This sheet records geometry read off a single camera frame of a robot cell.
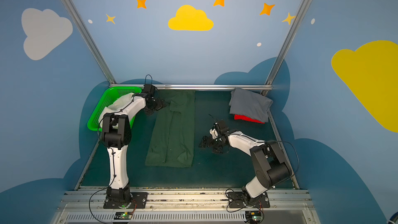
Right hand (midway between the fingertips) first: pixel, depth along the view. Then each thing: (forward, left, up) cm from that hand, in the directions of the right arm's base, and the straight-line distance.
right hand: (206, 147), depth 89 cm
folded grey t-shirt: (+33, -30, +2) cm, 45 cm away
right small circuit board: (-32, -24, -5) cm, 40 cm away
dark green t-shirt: (+5, +22, -3) cm, 22 cm away
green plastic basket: (+34, +71, +5) cm, 78 cm away
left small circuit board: (-35, +38, -3) cm, 51 cm away
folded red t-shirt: (+22, -24, +1) cm, 33 cm away
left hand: (+26, +32, +3) cm, 41 cm away
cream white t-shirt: (+28, +67, 0) cm, 72 cm away
